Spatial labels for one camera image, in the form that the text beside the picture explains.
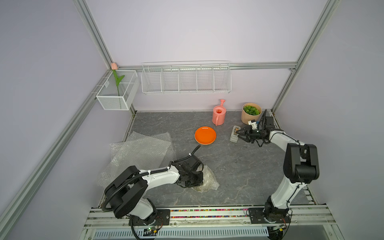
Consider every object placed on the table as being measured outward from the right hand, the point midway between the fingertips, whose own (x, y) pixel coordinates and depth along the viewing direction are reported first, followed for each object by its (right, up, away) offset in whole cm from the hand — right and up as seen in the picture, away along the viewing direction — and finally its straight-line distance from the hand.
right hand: (236, 133), depth 93 cm
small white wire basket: (-72, +26, -4) cm, 76 cm away
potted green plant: (+13, +14, +10) cm, 22 cm away
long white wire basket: (-33, +40, +15) cm, 54 cm away
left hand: (-21, -28, -11) cm, 37 cm away
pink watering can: (-9, +12, +11) cm, 19 cm away
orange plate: (-19, -2, +10) cm, 22 cm away
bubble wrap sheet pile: (-58, -12, +3) cm, 60 cm away
